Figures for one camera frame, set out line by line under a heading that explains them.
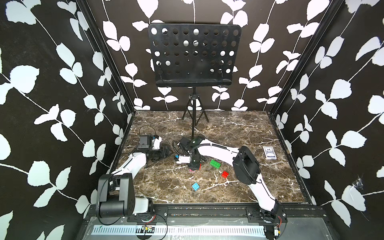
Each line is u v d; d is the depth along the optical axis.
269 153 0.95
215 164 0.90
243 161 0.60
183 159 0.80
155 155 0.76
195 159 0.76
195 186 0.82
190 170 0.88
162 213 0.73
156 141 0.84
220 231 0.70
